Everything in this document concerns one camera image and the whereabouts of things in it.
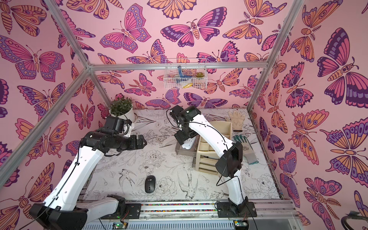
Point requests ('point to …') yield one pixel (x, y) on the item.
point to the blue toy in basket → (178, 80)
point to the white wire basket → (185, 74)
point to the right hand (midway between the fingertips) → (188, 136)
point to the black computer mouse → (150, 183)
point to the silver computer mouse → (188, 144)
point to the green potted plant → (120, 106)
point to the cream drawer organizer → (207, 156)
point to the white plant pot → (129, 115)
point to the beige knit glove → (237, 120)
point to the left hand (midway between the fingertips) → (141, 142)
